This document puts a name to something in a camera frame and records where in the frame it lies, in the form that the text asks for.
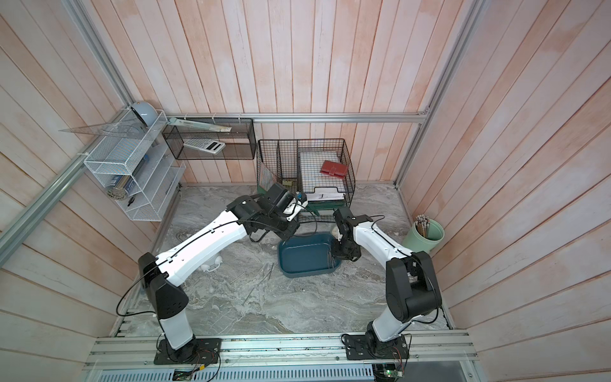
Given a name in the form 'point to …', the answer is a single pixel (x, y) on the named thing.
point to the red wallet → (333, 169)
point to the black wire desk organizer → (278, 161)
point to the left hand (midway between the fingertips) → (291, 230)
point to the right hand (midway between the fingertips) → (340, 254)
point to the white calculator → (205, 145)
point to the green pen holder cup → (414, 241)
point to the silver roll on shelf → (118, 191)
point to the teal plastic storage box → (306, 255)
